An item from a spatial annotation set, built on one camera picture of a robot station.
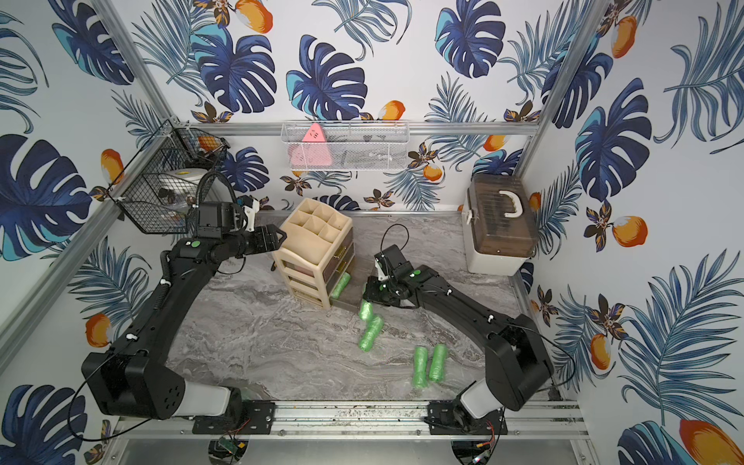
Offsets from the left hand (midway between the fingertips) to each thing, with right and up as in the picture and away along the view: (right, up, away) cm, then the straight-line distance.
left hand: (273, 230), depth 78 cm
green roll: (+16, -17, +17) cm, 29 cm away
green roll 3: (+26, -31, +9) cm, 42 cm away
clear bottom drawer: (+18, -18, +19) cm, 32 cm away
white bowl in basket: (-26, +13, +1) cm, 29 cm away
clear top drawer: (+19, -2, +8) cm, 21 cm away
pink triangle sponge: (+8, +25, +11) cm, 28 cm away
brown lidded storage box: (+70, +2, +19) cm, 72 cm away
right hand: (+25, -18, +5) cm, 31 cm away
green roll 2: (+25, -22, +2) cm, 33 cm away
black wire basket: (-35, +12, +5) cm, 38 cm away
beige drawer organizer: (+12, -6, +1) cm, 13 cm away
